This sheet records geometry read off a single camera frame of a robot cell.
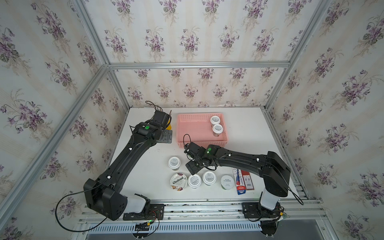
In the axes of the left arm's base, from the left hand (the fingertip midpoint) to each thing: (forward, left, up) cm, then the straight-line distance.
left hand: (162, 136), depth 78 cm
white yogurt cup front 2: (-17, -25, -14) cm, 34 cm away
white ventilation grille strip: (-38, -16, -21) cm, 46 cm away
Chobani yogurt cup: (-19, -9, -15) cm, 26 cm away
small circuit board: (-37, +7, -23) cm, 44 cm away
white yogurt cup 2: (+23, -33, -13) cm, 42 cm away
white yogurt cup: (-9, -6, -14) cm, 18 cm away
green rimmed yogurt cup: (-20, -34, -13) cm, 42 cm away
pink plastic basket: (+23, -21, -22) cm, 38 cm away
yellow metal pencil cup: (+22, 0, -20) cm, 29 cm away
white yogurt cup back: (+14, -33, -13) cm, 38 cm away
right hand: (-10, -18, -13) cm, 24 cm away
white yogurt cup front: (-19, -17, -14) cm, 29 cm away
